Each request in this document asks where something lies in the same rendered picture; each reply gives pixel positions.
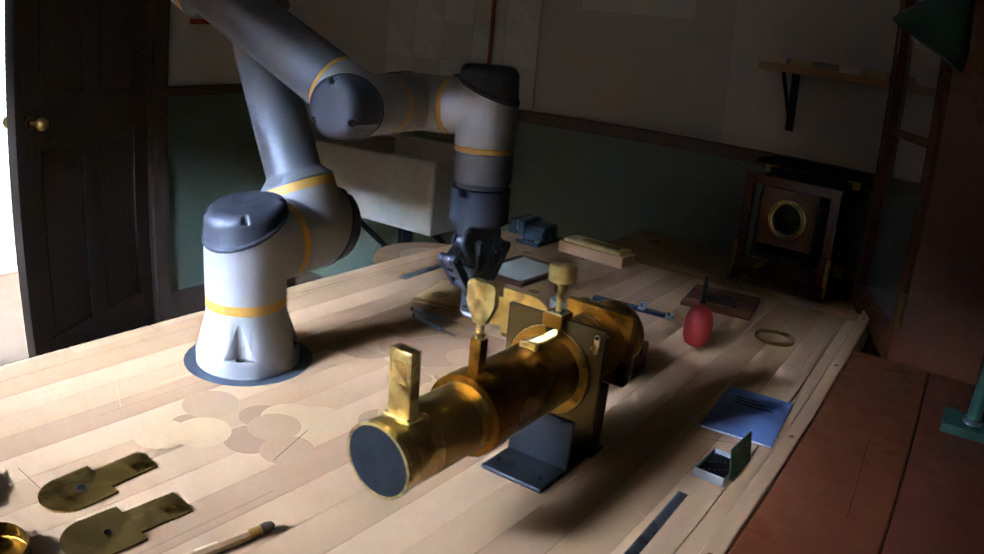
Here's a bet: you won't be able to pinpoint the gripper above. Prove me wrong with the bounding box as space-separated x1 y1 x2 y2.
439 225 513 303

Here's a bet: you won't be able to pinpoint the brass thumbscrew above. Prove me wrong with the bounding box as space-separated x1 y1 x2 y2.
466 277 499 378

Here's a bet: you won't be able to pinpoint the brass rack knob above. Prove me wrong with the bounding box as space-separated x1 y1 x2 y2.
547 260 579 315

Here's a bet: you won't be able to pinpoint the brass lens barrel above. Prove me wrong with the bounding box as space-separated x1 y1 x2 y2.
431 298 649 455

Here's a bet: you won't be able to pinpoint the brass draw tube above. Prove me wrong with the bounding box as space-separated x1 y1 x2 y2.
348 376 499 500

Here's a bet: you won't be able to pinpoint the brass slot stop plate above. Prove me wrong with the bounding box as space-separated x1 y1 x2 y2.
37 452 160 514
59 492 194 554

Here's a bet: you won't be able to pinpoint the grey glass plate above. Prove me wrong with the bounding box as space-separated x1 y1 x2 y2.
495 255 552 288

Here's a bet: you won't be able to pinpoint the dark tweezers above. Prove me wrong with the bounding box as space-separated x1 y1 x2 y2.
409 305 456 337

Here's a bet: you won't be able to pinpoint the blue bench vise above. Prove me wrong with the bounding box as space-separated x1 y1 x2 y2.
508 214 560 248

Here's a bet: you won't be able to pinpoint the beige box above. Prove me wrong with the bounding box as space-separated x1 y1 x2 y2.
314 136 456 239

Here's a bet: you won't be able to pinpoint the tan wooden block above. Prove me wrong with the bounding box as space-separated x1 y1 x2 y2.
557 234 637 270

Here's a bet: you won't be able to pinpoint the red rubber blower bulb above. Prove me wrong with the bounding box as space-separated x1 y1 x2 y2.
682 278 716 350

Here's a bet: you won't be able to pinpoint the small grey open box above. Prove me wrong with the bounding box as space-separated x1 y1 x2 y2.
691 431 754 488

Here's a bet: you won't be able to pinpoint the blue notebook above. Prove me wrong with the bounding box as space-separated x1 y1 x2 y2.
700 385 795 450

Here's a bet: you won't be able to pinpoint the dark steel ruler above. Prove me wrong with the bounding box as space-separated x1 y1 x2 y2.
623 491 689 554

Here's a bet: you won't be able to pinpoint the dark wooden door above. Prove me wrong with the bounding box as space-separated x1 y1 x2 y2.
5 0 172 357

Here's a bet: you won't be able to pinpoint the wooden ladder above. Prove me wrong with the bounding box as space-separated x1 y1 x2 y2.
851 0 956 340

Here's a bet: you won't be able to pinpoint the green stand foot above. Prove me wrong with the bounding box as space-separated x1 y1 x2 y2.
938 359 984 446

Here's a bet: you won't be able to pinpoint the green lamp shade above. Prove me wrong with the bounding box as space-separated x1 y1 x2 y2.
892 0 978 74

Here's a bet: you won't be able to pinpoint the brass flat tab handle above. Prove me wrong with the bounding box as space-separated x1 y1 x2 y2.
386 345 423 426

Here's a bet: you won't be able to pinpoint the blue handled screwdriver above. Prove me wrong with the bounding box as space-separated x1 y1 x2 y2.
591 294 677 322

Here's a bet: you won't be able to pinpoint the dark lens stand bracket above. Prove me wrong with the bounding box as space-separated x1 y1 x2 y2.
481 382 610 494

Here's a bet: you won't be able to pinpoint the wooden bellows camera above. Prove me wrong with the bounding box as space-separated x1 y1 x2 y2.
728 157 874 303

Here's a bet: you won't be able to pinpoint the wooden wall shelf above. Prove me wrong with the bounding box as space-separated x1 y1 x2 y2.
758 59 937 133

